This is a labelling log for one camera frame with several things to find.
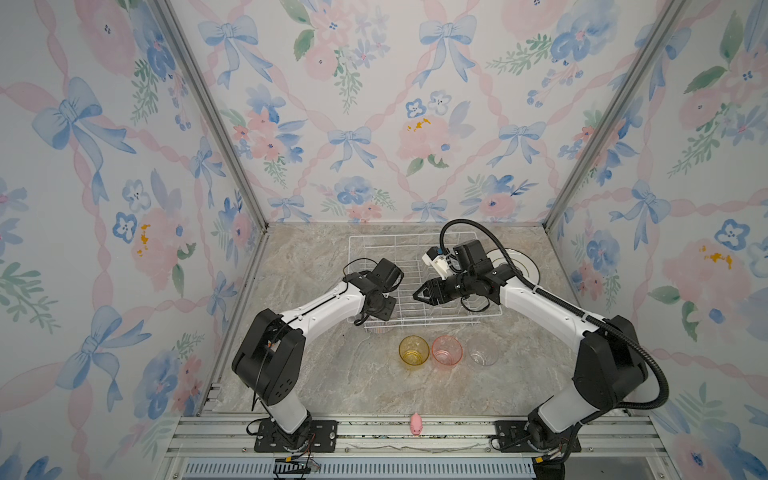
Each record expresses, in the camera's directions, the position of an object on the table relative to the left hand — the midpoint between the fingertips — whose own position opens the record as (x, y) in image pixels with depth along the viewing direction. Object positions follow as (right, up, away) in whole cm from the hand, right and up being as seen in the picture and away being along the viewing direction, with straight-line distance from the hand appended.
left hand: (383, 305), depth 89 cm
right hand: (+10, +5, -6) cm, 13 cm away
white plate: (+49, +13, +16) cm, 53 cm away
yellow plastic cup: (+9, -13, -3) cm, 16 cm away
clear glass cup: (+30, -13, -1) cm, 32 cm away
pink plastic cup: (+19, -13, -1) cm, 23 cm away
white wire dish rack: (+8, +16, +24) cm, 30 cm away
